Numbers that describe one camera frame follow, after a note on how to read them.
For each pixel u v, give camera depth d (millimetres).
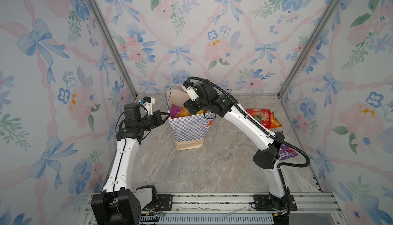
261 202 741
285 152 879
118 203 381
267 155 550
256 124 508
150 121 667
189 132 799
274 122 999
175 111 904
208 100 569
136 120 582
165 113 736
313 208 732
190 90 663
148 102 686
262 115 992
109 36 864
